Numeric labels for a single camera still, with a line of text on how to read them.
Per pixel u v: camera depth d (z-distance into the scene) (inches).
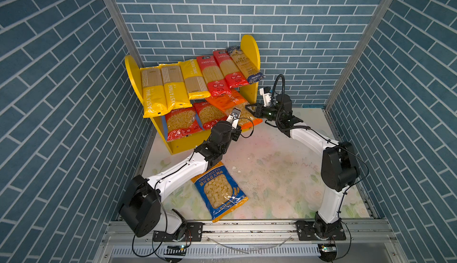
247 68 30.3
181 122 35.1
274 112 29.5
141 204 16.2
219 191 31.8
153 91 26.7
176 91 27.1
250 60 31.5
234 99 33.2
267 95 31.1
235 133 27.8
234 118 25.3
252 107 33.3
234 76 29.0
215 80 28.4
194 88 27.3
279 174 36.0
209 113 36.8
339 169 19.8
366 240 30.2
